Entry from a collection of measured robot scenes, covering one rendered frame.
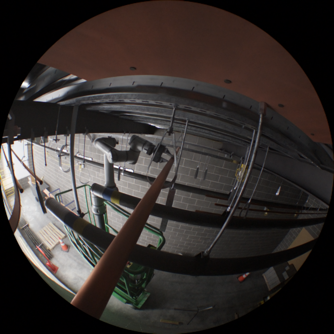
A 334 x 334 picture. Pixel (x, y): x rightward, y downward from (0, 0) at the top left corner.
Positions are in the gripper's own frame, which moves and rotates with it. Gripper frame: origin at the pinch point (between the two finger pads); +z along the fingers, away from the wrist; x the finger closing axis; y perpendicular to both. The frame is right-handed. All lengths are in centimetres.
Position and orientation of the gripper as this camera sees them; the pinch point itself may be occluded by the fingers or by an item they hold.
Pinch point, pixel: (172, 159)
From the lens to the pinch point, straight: 81.8
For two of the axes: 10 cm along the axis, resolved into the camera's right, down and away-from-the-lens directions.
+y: 1.5, -2.4, 9.6
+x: -4.4, 8.5, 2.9
